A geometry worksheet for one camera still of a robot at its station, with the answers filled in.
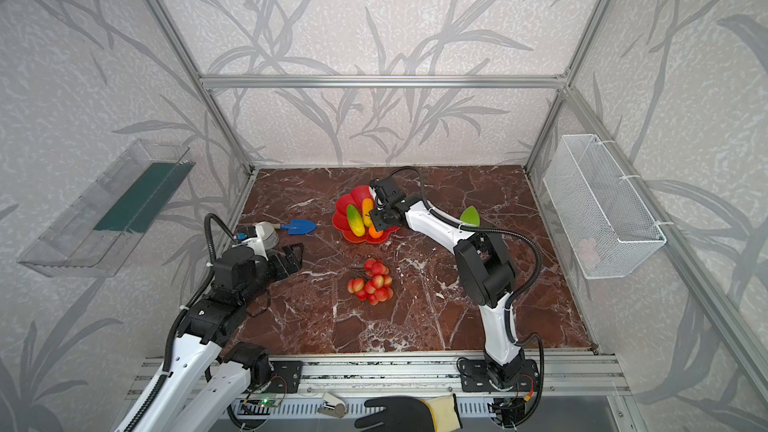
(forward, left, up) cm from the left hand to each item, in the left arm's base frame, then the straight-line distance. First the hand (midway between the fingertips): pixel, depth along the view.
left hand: (296, 240), depth 77 cm
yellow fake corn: (+24, -15, -18) cm, 33 cm away
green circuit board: (-33, +4, -19) cm, 39 cm away
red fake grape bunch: (-7, -21, -13) cm, 25 cm away
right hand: (+18, -21, -9) cm, 29 cm away
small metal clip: (-34, -12, -16) cm, 40 cm away
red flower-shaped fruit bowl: (+18, -7, -18) cm, 26 cm away
